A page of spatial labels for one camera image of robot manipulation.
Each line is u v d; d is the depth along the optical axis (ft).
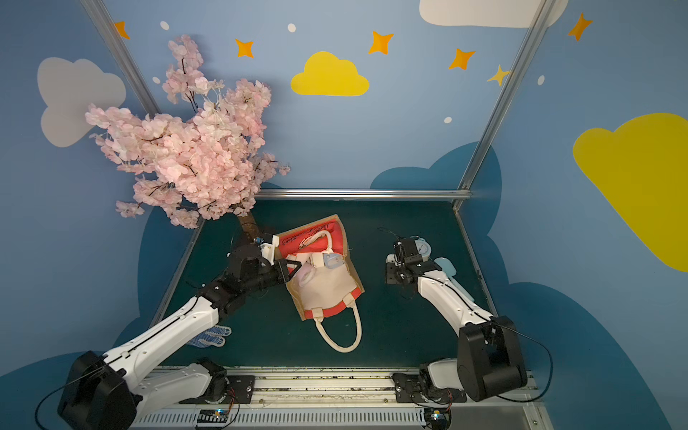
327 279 3.16
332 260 3.13
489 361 1.38
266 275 2.23
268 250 2.36
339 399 2.41
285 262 2.37
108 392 1.25
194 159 1.97
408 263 2.25
